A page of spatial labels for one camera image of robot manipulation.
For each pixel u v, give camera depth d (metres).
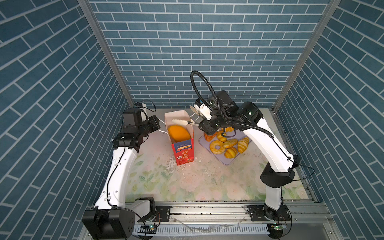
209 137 1.01
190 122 0.66
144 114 0.59
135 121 0.55
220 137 1.01
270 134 0.42
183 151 0.80
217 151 0.94
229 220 0.74
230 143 0.96
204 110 0.57
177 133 0.87
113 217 0.36
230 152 0.92
